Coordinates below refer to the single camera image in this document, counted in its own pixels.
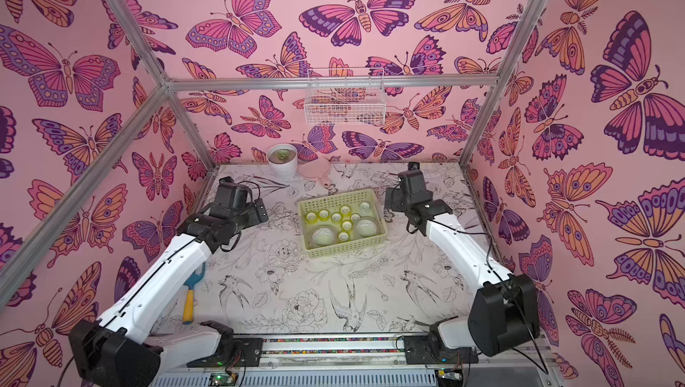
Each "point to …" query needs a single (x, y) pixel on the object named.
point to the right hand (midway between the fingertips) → (400, 195)
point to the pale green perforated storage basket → (332, 202)
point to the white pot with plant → (283, 160)
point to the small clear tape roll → (365, 208)
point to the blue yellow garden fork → (187, 317)
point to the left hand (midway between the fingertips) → (252, 208)
